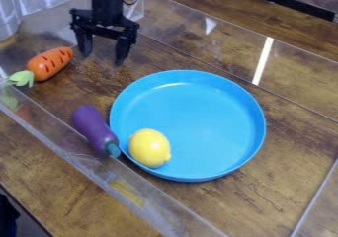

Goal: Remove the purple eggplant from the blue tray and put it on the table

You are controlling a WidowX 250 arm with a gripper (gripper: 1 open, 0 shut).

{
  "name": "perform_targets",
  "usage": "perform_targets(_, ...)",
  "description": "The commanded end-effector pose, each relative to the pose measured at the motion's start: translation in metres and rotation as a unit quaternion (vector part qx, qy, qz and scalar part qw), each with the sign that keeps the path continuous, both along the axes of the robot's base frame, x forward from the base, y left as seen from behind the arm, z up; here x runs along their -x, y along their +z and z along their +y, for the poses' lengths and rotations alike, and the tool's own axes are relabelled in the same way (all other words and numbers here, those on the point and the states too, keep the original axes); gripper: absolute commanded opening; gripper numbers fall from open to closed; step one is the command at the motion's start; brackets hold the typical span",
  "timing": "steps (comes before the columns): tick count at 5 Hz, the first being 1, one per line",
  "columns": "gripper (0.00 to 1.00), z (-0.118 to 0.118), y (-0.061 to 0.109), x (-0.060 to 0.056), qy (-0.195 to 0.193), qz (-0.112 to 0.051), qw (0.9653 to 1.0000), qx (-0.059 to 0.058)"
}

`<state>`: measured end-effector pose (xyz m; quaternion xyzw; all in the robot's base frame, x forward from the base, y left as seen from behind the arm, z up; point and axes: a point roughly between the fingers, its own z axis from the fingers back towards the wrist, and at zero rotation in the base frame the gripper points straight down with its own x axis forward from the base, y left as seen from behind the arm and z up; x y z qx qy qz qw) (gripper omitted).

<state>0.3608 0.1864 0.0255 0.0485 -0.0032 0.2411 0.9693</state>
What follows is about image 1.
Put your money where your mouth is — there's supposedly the round blue plastic tray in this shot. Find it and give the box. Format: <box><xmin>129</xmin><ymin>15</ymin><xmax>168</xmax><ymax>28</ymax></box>
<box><xmin>109</xmin><ymin>70</ymin><xmax>267</xmax><ymax>182</ymax></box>

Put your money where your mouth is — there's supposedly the purple toy eggplant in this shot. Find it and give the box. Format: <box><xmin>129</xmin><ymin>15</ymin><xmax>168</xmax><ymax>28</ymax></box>
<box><xmin>70</xmin><ymin>104</ymin><xmax>121</xmax><ymax>157</ymax></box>

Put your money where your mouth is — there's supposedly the orange toy carrot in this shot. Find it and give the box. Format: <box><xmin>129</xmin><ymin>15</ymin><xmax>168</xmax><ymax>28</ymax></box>
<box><xmin>6</xmin><ymin>46</ymin><xmax>73</xmax><ymax>87</ymax></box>

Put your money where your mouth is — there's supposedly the clear acrylic back barrier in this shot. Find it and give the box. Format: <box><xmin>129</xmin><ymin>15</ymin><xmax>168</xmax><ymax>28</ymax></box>
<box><xmin>114</xmin><ymin>0</ymin><xmax>338</xmax><ymax>123</ymax></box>

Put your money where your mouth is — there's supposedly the yellow toy lemon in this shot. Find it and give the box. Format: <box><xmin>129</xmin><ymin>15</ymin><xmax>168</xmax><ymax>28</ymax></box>
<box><xmin>128</xmin><ymin>128</ymin><xmax>171</xmax><ymax>168</ymax></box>

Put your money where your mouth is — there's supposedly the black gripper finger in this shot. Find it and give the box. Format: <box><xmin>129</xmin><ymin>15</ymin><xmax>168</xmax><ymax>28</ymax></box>
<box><xmin>114</xmin><ymin>37</ymin><xmax>130</xmax><ymax>66</ymax></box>
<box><xmin>74</xmin><ymin>31</ymin><xmax>92</xmax><ymax>57</ymax></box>

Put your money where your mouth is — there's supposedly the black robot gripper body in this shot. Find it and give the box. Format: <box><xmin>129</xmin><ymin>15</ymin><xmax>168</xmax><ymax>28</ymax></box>
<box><xmin>69</xmin><ymin>0</ymin><xmax>140</xmax><ymax>44</ymax></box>

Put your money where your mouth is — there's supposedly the clear acrylic front barrier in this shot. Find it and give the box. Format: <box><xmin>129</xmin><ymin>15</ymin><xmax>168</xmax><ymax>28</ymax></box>
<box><xmin>0</xmin><ymin>78</ymin><xmax>228</xmax><ymax>237</ymax></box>

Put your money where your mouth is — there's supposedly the clear acrylic barrier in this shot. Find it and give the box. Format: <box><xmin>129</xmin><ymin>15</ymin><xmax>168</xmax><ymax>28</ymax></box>
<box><xmin>0</xmin><ymin>78</ymin><xmax>228</xmax><ymax>237</ymax></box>
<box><xmin>114</xmin><ymin>0</ymin><xmax>338</xmax><ymax>123</ymax></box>

